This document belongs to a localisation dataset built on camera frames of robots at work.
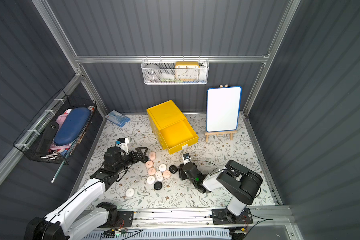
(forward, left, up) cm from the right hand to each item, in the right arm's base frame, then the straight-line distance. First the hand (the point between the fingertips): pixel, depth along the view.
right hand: (184, 165), depth 91 cm
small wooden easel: (+21, -25, +5) cm, 33 cm away
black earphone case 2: (-2, +2, +2) cm, 4 cm away
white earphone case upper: (-2, +13, +1) cm, 14 cm away
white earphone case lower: (-10, +19, +1) cm, 22 cm away
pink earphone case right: (-6, +11, +1) cm, 12 cm away
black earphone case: (-3, +7, +1) cm, 8 cm away
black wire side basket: (-1, +58, +33) cm, 67 cm away
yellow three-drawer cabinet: (+14, +7, +20) cm, 25 cm away
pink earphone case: (0, +22, +1) cm, 22 cm away
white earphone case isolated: (-17, +30, +1) cm, 34 cm away
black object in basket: (-4, +59, +34) cm, 68 cm away
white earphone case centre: (-7, +15, +1) cm, 17 cm away
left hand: (+1, +23, +15) cm, 28 cm away
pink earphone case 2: (-4, +20, 0) cm, 20 cm away
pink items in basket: (-6, +57, +30) cm, 65 cm away
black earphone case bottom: (-13, +15, +1) cm, 20 cm away
